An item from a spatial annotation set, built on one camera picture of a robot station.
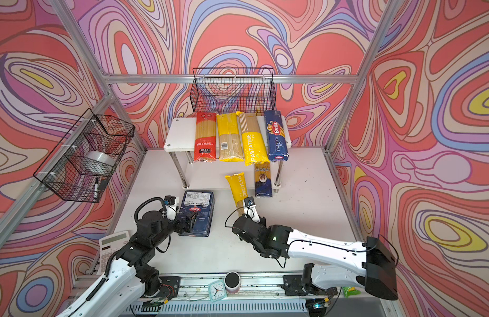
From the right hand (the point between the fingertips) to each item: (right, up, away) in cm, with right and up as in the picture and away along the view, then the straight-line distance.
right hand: (246, 224), depth 76 cm
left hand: (-23, +4, +4) cm, 24 cm away
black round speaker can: (-5, -19, -6) cm, 21 cm away
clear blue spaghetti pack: (+8, +16, +19) cm, 26 cm away
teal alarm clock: (-11, -23, -5) cm, 26 cm away
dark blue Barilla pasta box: (-20, +6, +12) cm, 24 cm away
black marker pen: (-56, +14, -4) cm, 58 cm away
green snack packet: (+38, -24, -5) cm, 45 cm away
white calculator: (-57, -10, +6) cm, 58 cm away
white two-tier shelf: (-26, +32, -1) cm, 41 cm away
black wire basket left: (-59, +23, -6) cm, 64 cm away
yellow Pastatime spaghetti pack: (-4, +14, +8) cm, 17 cm away
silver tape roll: (-54, +26, -3) cm, 60 cm away
